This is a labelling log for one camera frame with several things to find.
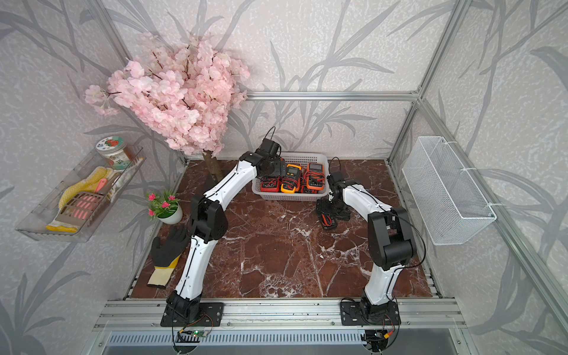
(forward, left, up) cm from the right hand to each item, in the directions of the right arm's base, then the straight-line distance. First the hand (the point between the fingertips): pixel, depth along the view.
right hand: (326, 213), depth 94 cm
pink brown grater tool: (-16, +71, +31) cm, 79 cm away
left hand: (+18, +22, +9) cm, 30 cm away
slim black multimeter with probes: (-3, 0, -1) cm, 3 cm away
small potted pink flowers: (-2, +65, +9) cm, 65 cm away
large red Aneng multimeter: (+13, +25, +4) cm, 28 cm away
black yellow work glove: (-15, +65, -3) cm, 67 cm away
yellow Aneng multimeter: (+16, +15, +7) cm, 23 cm away
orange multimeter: (+16, +4, +6) cm, 18 cm away
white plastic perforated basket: (+27, +12, +6) cm, 31 cm away
